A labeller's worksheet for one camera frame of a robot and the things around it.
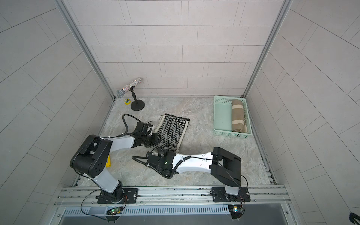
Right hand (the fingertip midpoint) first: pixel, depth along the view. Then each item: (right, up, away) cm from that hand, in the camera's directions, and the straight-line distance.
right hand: (168, 157), depth 82 cm
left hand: (-5, +8, +11) cm, 15 cm away
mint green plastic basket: (+37, +17, +19) cm, 45 cm away
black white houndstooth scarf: (+1, +14, +12) cm, 19 cm away
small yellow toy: (-37, +34, +30) cm, 59 cm away
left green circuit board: (-23, -19, -17) cm, 34 cm away
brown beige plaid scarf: (+48, +20, +16) cm, 54 cm away
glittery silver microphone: (-31, +39, +6) cm, 51 cm away
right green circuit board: (+35, -21, -15) cm, 44 cm away
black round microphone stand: (-28, +31, +26) cm, 50 cm away
